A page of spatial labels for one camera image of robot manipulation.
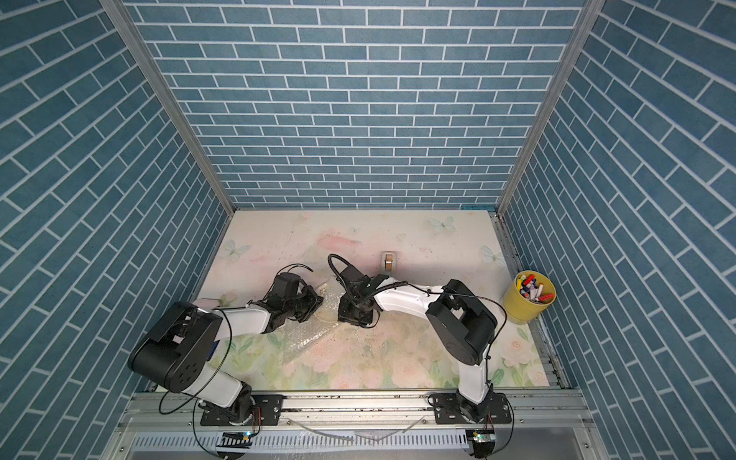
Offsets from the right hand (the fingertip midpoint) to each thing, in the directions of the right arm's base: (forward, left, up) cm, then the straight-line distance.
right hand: (341, 321), depth 86 cm
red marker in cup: (+9, -60, +9) cm, 61 cm away
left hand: (+8, +4, -1) cm, 9 cm away
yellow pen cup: (+9, -55, +7) cm, 57 cm away
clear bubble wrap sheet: (-6, +14, -3) cm, 16 cm away
